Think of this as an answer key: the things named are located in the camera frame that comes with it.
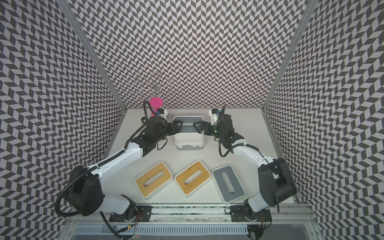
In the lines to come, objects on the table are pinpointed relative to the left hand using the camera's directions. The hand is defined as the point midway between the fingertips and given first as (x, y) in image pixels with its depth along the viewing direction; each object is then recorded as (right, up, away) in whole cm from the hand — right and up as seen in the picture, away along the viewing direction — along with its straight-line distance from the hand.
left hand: (179, 124), depth 82 cm
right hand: (+10, -2, 0) cm, 10 cm away
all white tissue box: (+5, -11, +6) cm, 14 cm away
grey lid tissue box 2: (+27, -33, +1) cm, 43 cm away
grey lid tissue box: (+4, -3, 0) cm, 5 cm away
